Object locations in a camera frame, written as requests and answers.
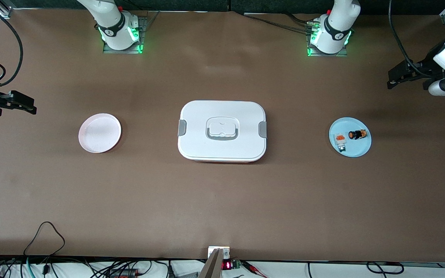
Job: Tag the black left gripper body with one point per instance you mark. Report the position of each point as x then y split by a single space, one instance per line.
425 68

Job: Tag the orange push-button switch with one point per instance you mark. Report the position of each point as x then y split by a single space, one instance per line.
357 134

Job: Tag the white lidded pink box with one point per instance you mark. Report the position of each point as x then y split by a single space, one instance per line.
222 148

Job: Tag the light blue plate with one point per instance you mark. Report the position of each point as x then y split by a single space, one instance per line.
355 148

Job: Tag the white orange small part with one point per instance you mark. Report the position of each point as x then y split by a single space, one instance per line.
340 141

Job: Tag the pink plate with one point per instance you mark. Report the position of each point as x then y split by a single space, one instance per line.
99 133

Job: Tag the orange black connector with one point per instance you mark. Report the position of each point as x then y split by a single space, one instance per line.
124 274

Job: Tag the red clip leads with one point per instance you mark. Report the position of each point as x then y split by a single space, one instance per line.
253 267

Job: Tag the red digit display module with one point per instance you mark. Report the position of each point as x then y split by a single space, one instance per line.
227 265

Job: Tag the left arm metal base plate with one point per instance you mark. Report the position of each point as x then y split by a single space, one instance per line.
311 54

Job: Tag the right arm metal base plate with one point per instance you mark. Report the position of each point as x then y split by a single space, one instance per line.
108 51

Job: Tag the white mount bracket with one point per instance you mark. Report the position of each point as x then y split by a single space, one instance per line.
226 253

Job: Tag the aluminium camera mount beam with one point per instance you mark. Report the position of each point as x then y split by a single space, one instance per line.
213 268

